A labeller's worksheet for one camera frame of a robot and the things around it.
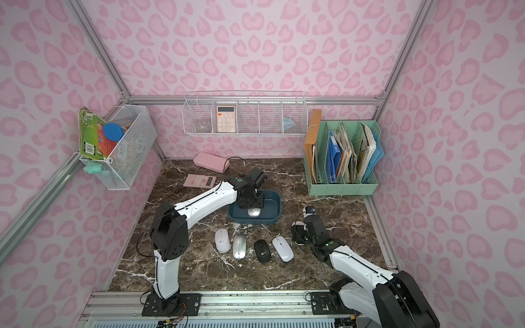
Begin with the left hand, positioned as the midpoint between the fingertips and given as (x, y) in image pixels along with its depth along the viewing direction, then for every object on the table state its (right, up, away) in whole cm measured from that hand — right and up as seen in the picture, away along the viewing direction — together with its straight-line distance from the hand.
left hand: (258, 199), depth 90 cm
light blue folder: (+53, +20, 0) cm, 57 cm away
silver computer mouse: (-8, -19, -4) cm, 21 cm away
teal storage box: (+6, -7, +4) cm, 10 cm away
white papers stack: (+48, +23, 0) cm, 54 cm away
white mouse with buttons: (-15, -17, -4) cm, 23 cm away
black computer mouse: (+2, -20, -6) cm, 21 cm away
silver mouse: (-2, -5, -4) cm, 7 cm away
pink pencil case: (-29, +18, +28) cm, 44 cm away
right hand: (+18, -12, -2) cm, 21 cm away
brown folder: (+22, +28, -7) cm, 37 cm away
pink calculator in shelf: (-15, +37, +4) cm, 40 cm away
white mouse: (+11, -19, -6) cm, 23 cm away
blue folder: (+34, +19, +4) cm, 39 cm away
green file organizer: (+41, +18, +2) cm, 44 cm away
